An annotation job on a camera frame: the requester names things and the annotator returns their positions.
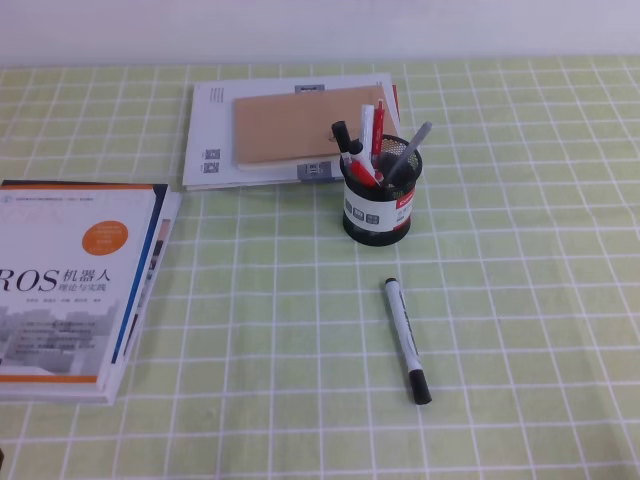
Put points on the black mesh pen holder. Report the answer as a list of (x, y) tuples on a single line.
[(378, 217)]

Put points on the red white marker in holder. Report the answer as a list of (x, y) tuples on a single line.
[(360, 167)]

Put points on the black capped marker in holder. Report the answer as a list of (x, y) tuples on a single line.
[(342, 136)]

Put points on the red pen in holder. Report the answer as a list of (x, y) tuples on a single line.
[(378, 132)]

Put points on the white pen in holder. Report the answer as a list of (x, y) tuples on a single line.
[(366, 132)]

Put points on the grey gel pen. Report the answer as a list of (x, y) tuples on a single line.
[(409, 149)]

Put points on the brown kraft notebook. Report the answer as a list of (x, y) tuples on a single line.
[(288, 128)]

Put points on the white black whiteboard marker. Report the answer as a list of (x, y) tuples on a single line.
[(416, 376)]

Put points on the green checked tablecloth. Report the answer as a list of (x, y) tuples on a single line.
[(269, 350)]

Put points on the white book under notebook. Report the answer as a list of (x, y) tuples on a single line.
[(209, 161)]

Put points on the white book under textbook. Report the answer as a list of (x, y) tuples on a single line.
[(125, 350)]

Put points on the white ROS textbook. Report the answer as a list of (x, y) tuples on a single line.
[(60, 280)]

